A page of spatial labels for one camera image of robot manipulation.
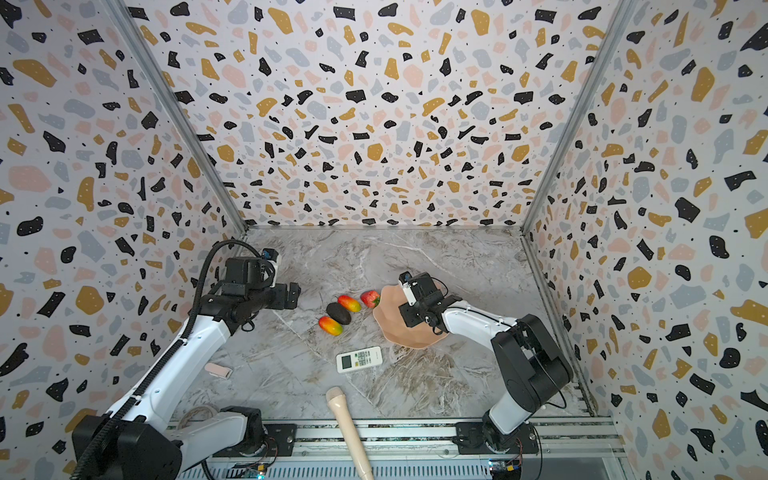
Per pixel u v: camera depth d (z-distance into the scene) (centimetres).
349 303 97
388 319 94
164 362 45
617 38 74
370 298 97
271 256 72
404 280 84
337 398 77
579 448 74
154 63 78
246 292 59
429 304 71
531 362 46
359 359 86
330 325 92
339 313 92
